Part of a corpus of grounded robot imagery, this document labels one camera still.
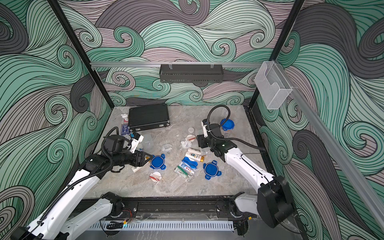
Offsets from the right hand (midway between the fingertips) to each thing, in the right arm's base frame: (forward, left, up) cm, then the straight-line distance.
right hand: (201, 136), depth 84 cm
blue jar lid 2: (-9, +26, -14) cm, 31 cm away
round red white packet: (-18, +26, -14) cm, 35 cm away
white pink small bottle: (+23, +53, -7) cm, 58 cm away
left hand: (-13, +27, +4) cm, 31 cm away
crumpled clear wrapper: (+3, +9, -15) cm, 18 cm away
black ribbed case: (+24, +37, -10) cm, 45 cm away
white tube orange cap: (-14, +39, -13) cm, 43 cm away
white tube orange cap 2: (-6, +3, -13) cm, 15 cm away
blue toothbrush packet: (-11, +5, -15) cm, 19 cm away
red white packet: (+9, +6, -15) cm, 18 cm away
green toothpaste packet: (-15, +10, -15) cm, 24 cm away
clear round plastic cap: (+1, +22, -14) cm, 26 cm away
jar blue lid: (+9, -18, -2) cm, 20 cm away
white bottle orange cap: (-2, +3, -13) cm, 14 cm away
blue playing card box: (+15, +53, -12) cm, 56 cm away
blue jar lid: (-14, -6, -14) cm, 21 cm away
